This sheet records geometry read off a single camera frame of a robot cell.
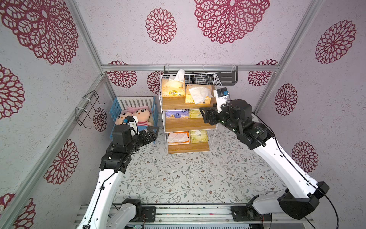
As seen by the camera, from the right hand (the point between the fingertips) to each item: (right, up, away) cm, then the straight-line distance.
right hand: (211, 107), depth 66 cm
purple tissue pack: (-16, -2, +16) cm, 22 cm away
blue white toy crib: (-60, +9, +40) cm, 73 cm away
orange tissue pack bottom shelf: (-16, -16, +29) cm, 37 cm away
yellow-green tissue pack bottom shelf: (-2, -16, +33) cm, 37 cm away
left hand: (-28, -12, +4) cm, 30 cm away
